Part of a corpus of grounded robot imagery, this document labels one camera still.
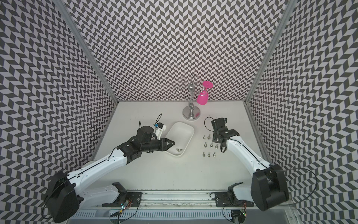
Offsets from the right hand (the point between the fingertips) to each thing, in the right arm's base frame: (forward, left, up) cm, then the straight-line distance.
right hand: (221, 139), depth 85 cm
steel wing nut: (+7, +6, -9) cm, 13 cm away
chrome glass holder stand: (+28, +18, -8) cm, 34 cm away
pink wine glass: (+26, +11, +11) cm, 30 cm away
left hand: (-7, +29, +7) cm, 31 cm away
